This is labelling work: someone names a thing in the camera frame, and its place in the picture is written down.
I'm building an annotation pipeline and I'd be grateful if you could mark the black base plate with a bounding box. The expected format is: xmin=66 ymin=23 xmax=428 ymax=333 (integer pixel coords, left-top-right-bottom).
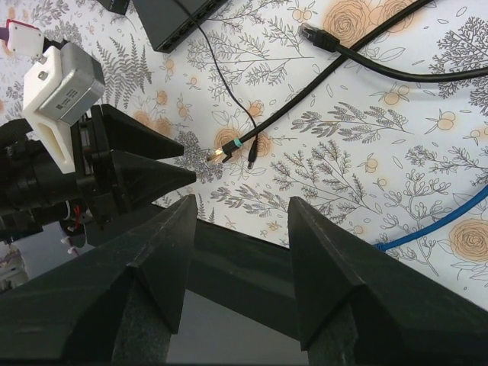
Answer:
xmin=163 ymin=205 xmax=299 ymax=339

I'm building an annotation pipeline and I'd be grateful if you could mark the floral patterned table mat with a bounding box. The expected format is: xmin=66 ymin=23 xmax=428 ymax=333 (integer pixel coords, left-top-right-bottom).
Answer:
xmin=0 ymin=0 xmax=488 ymax=302

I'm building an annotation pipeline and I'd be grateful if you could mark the thin black adapter cable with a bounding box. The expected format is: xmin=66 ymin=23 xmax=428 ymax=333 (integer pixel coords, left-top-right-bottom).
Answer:
xmin=188 ymin=18 xmax=262 ymax=171

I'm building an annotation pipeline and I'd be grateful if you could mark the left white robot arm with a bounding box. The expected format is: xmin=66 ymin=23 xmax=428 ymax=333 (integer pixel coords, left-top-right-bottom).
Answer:
xmin=1 ymin=104 xmax=196 ymax=244

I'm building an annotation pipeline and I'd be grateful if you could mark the black network switch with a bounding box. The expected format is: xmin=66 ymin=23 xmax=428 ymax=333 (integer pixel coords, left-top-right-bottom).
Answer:
xmin=98 ymin=0 xmax=130 ymax=15
xmin=133 ymin=0 xmax=229 ymax=53

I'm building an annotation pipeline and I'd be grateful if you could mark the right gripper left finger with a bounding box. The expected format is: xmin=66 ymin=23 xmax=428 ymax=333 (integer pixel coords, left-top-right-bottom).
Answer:
xmin=1 ymin=194 xmax=197 ymax=365

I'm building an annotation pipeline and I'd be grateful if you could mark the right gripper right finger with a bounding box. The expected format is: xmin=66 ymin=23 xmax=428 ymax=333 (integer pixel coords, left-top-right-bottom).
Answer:
xmin=288 ymin=197 xmax=487 ymax=365

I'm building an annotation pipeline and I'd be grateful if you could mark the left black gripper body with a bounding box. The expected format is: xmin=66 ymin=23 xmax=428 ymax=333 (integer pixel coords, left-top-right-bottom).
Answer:
xmin=71 ymin=106 xmax=114 ymax=227

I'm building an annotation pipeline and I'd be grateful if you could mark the black ethernet cable teal plug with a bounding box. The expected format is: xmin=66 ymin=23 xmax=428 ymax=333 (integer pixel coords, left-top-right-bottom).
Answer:
xmin=207 ymin=0 xmax=432 ymax=162

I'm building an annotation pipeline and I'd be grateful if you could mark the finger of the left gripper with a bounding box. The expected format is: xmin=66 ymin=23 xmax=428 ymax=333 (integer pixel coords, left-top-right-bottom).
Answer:
xmin=91 ymin=104 xmax=184 ymax=157
xmin=89 ymin=150 xmax=196 ymax=221

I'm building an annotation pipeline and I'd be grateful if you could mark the blue ethernet cable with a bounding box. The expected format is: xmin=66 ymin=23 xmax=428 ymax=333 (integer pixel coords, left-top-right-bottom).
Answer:
xmin=373 ymin=185 xmax=488 ymax=252

